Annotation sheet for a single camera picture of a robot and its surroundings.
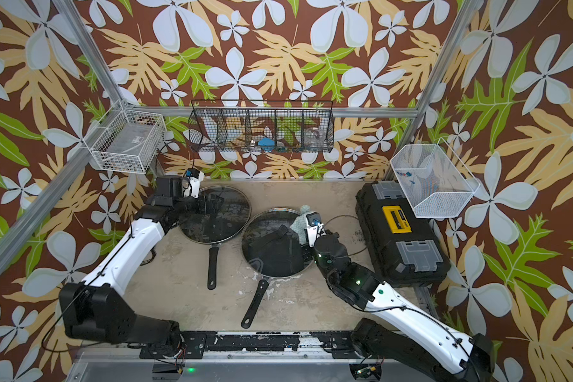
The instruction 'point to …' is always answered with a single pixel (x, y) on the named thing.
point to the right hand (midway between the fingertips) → (303, 228)
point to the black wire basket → (262, 126)
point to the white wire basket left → (130, 142)
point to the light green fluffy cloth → (299, 225)
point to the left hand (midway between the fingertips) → (213, 195)
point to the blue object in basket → (267, 143)
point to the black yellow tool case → (404, 248)
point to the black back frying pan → (213, 260)
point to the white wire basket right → (436, 184)
